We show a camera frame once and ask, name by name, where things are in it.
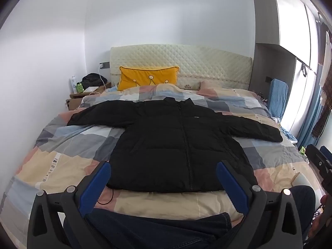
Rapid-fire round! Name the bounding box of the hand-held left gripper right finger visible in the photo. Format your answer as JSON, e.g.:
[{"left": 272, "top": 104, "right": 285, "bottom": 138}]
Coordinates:
[{"left": 216, "top": 161, "right": 304, "bottom": 249}]

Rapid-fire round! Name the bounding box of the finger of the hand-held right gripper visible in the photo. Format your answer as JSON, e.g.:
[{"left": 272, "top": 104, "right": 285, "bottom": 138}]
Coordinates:
[{"left": 306, "top": 144, "right": 328, "bottom": 178}]

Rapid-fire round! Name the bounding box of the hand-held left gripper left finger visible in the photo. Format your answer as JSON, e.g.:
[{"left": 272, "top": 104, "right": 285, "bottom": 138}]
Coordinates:
[{"left": 27, "top": 161, "right": 112, "bottom": 249}]

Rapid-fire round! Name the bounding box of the black puffer jacket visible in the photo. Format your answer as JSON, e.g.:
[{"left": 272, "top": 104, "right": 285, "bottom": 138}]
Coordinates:
[{"left": 67, "top": 97, "right": 284, "bottom": 194}]

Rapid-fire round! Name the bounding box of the white round object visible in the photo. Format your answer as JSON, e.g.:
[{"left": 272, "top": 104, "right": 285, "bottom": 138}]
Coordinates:
[{"left": 293, "top": 172, "right": 313, "bottom": 187}]

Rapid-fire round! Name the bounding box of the patchwork colour-block quilt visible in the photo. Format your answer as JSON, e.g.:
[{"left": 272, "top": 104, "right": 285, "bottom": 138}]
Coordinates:
[{"left": 0, "top": 84, "right": 325, "bottom": 239}]

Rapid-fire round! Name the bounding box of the blue curtain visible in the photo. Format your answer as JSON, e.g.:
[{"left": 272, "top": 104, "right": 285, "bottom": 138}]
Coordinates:
[{"left": 296, "top": 78, "right": 325, "bottom": 148}]

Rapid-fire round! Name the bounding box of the light blue cloth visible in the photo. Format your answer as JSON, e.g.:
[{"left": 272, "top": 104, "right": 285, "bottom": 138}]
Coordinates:
[{"left": 280, "top": 126, "right": 299, "bottom": 144}]

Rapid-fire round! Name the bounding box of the brown plaid hanging garment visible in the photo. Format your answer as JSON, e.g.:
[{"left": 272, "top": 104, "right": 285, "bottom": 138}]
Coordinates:
[{"left": 311, "top": 91, "right": 332, "bottom": 141}]

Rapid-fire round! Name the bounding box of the person's right leg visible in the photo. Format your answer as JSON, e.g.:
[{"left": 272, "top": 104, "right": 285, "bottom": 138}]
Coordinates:
[{"left": 290, "top": 185, "right": 316, "bottom": 240}]

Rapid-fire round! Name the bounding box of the person's leg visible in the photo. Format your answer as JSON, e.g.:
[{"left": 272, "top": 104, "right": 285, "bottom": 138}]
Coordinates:
[
  {"left": 290, "top": 185, "right": 316, "bottom": 240},
  {"left": 63, "top": 207, "right": 232, "bottom": 249}
]

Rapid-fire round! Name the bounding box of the person's left leg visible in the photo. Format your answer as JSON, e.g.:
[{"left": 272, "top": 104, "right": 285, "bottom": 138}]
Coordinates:
[{"left": 63, "top": 207, "right": 232, "bottom": 249}]

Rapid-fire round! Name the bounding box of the wooden nightstand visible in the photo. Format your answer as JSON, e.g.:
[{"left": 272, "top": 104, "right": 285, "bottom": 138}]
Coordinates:
[{"left": 65, "top": 82, "right": 112, "bottom": 111}]

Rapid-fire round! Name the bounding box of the white hanging garment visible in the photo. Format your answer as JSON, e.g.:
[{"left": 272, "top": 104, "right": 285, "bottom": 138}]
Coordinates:
[{"left": 319, "top": 31, "right": 332, "bottom": 87}]

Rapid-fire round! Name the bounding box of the black bag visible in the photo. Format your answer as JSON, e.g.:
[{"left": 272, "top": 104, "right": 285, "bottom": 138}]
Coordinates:
[{"left": 81, "top": 73, "right": 108, "bottom": 87}]

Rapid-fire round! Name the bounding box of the cream floral pillow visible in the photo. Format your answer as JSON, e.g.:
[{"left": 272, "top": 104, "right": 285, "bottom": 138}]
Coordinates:
[{"left": 176, "top": 76, "right": 205, "bottom": 91}]

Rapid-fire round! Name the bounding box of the yellow crown-print pillow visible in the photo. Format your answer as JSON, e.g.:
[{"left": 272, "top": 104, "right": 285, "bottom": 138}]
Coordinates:
[{"left": 116, "top": 66, "right": 181, "bottom": 92}]

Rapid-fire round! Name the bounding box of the cream quilted headboard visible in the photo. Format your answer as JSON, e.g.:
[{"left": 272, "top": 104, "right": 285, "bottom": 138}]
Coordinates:
[{"left": 109, "top": 44, "right": 253, "bottom": 91}]

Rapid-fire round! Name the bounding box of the grey wardrobe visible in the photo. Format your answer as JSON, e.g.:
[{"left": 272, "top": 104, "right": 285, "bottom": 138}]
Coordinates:
[{"left": 250, "top": 0, "right": 332, "bottom": 140}]

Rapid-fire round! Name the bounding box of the thin black cable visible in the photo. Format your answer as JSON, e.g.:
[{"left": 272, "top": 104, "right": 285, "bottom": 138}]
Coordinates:
[{"left": 97, "top": 187, "right": 115, "bottom": 205}]

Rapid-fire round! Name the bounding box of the white charging cable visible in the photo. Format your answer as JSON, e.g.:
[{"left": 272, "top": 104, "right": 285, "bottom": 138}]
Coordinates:
[{"left": 92, "top": 65, "right": 107, "bottom": 95}]

